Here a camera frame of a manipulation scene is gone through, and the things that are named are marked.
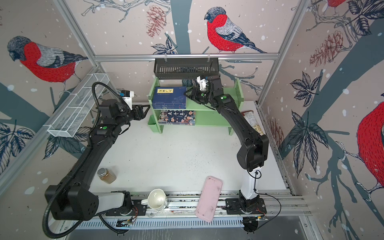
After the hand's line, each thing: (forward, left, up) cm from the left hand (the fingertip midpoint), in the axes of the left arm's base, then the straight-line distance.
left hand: (144, 105), depth 74 cm
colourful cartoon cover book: (+7, -15, -18) cm, 25 cm away
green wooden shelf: (+9, -33, -19) cm, 39 cm away
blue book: (+8, -12, -3) cm, 14 cm away
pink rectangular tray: (-37, -33, -31) cm, 58 cm away
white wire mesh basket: (+2, +37, -3) cm, 37 cm away
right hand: (+7, -21, 0) cm, 22 cm away
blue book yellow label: (+3, -12, -4) cm, 13 cm away
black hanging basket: (+43, -18, -6) cm, 47 cm away
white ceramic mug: (-37, -6, -31) cm, 49 cm away
